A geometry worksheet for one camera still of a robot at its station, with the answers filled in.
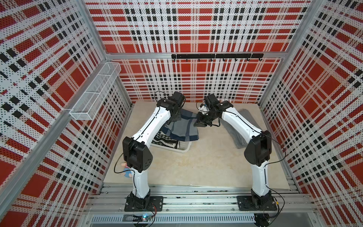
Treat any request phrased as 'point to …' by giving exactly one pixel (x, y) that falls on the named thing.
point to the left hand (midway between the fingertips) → (174, 117)
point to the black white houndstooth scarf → (161, 138)
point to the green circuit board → (142, 218)
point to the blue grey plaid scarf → (182, 128)
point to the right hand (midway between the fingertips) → (196, 124)
